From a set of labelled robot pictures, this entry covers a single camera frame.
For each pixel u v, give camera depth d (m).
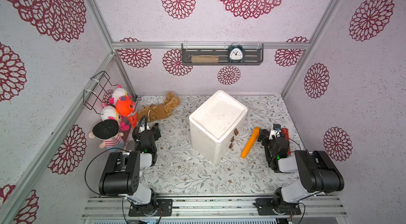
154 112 1.00
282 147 0.70
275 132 0.78
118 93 0.95
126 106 0.86
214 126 0.76
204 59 0.89
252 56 1.00
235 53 0.90
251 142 0.94
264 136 0.84
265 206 0.73
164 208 0.73
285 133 0.97
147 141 0.70
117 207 0.75
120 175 0.45
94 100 0.75
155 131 0.88
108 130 0.76
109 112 0.85
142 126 0.77
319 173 0.44
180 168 0.86
